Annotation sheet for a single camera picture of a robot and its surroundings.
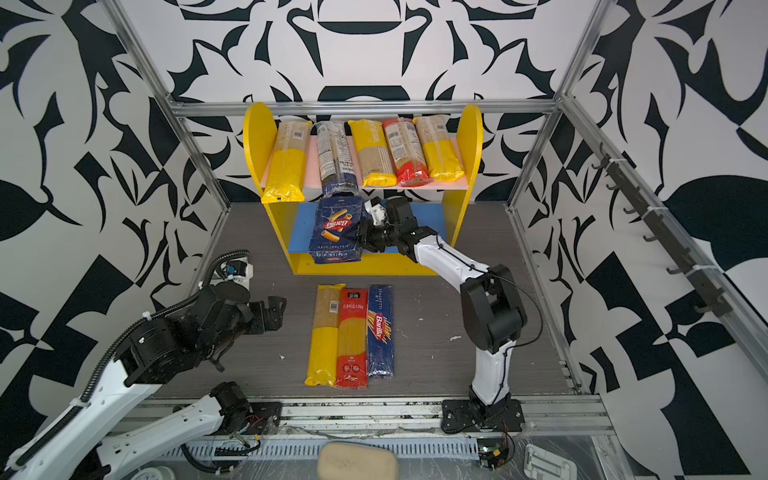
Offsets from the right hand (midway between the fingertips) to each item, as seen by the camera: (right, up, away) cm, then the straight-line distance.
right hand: (348, 234), depth 83 cm
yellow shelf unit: (+29, +10, +18) cm, 35 cm away
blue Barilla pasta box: (-3, 0, +1) cm, 4 cm away
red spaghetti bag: (+1, -29, +2) cm, 30 cm away
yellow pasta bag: (-6, -31, 0) cm, 32 cm away
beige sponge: (+4, -49, -18) cm, 52 cm away
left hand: (-15, -14, -17) cm, 27 cm away
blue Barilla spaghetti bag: (+9, -27, +2) cm, 29 cm away
